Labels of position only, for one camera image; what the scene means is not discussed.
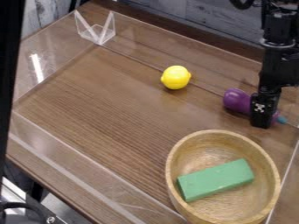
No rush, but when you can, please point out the yellow toy lemon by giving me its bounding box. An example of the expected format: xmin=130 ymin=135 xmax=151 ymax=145
xmin=160 ymin=66 xmax=192 ymax=90

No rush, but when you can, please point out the clear acrylic tray wall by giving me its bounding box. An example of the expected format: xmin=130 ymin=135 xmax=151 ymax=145
xmin=8 ymin=3 xmax=299 ymax=224

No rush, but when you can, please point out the purple toy eggplant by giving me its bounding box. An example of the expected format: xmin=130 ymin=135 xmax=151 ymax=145
xmin=222 ymin=87 xmax=290 ymax=126

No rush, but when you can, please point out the black vertical pole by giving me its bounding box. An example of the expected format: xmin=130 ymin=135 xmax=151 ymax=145
xmin=0 ymin=0 xmax=26 ymax=187

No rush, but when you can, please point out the brown wooden bowl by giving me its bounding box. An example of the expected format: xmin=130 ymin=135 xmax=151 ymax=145
xmin=164 ymin=129 xmax=281 ymax=224

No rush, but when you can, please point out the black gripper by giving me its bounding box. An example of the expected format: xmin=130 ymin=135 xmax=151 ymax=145
xmin=250 ymin=38 xmax=299 ymax=129

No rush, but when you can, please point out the green rectangular block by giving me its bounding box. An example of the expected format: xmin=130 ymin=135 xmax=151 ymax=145
xmin=176 ymin=159 xmax=255 ymax=202

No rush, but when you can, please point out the clear acrylic corner bracket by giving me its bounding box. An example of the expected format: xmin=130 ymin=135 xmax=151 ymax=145
xmin=74 ymin=10 xmax=116 ymax=46

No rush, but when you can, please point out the black cable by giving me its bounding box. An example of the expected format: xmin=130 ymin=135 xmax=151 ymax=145
xmin=0 ymin=200 xmax=44 ymax=224

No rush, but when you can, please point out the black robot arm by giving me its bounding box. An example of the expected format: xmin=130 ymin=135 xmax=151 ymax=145
xmin=248 ymin=0 xmax=299 ymax=129

